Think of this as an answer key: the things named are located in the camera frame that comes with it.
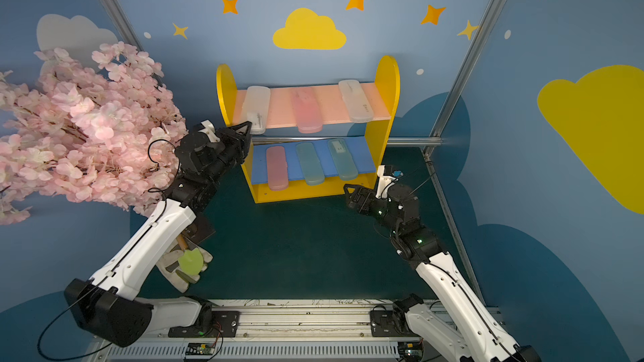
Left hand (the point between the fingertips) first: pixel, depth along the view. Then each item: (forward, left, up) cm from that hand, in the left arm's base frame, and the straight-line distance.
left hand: (251, 119), depth 67 cm
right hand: (-11, -30, -15) cm, 35 cm away
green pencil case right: (+14, -27, -30) cm, 43 cm away
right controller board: (-48, -47, -46) cm, 82 cm away
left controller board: (-49, +15, -46) cm, 68 cm away
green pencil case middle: (+9, -15, -30) cm, 35 cm away
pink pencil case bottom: (+8, -2, -30) cm, 32 cm away
